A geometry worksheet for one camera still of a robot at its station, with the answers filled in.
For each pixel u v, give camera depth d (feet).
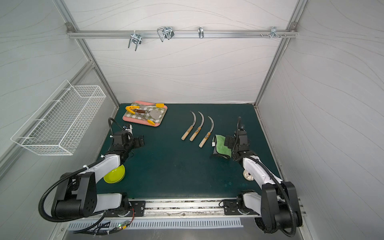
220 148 2.96
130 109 3.74
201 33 2.57
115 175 2.63
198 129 3.42
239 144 2.18
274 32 2.50
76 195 1.37
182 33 2.58
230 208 2.41
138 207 2.42
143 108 3.88
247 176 2.69
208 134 3.32
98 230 2.22
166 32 2.52
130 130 2.67
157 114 3.74
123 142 2.29
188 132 3.34
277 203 1.36
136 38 2.60
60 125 2.26
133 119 3.63
